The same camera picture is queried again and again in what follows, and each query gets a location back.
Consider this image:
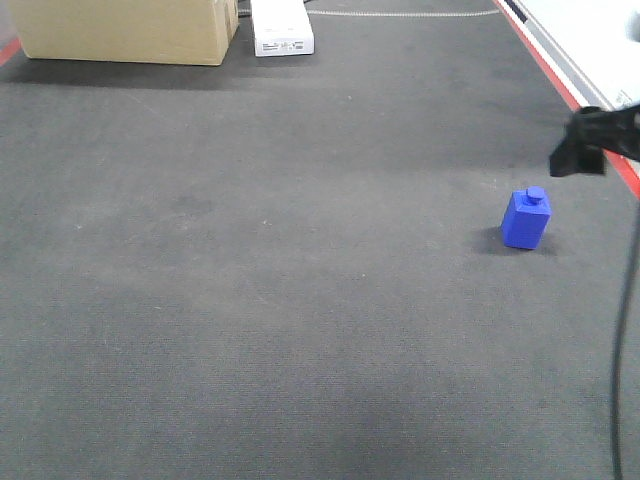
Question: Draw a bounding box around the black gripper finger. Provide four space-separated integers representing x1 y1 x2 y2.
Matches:
578 103 640 176
549 105 602 177

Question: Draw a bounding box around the blue plastic box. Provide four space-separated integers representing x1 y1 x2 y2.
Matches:
500 185 553 251

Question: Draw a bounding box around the white cardboard box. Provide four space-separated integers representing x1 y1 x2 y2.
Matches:
249 0 316 58

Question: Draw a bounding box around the brown cardboard box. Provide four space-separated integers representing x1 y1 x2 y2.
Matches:
8 0 241 67

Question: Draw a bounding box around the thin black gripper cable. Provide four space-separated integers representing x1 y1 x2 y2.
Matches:
609 199 640 480

